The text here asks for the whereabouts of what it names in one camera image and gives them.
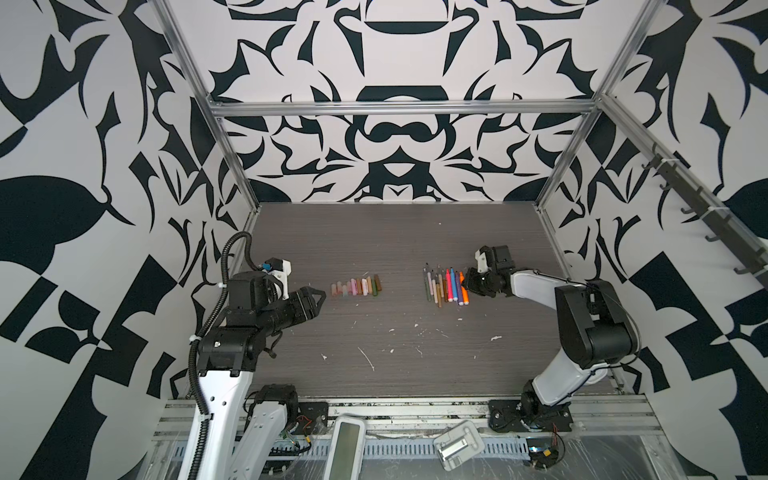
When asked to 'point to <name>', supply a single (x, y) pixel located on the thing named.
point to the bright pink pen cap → (354, 286)
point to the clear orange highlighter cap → (333, 290)
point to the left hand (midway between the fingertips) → (315, 293)
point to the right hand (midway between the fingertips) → (465, 279)
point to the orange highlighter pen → (465, 292)
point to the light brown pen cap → (359, 287)
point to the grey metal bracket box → (458, 445)
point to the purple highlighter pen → (459, 289)
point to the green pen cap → (374, 288)
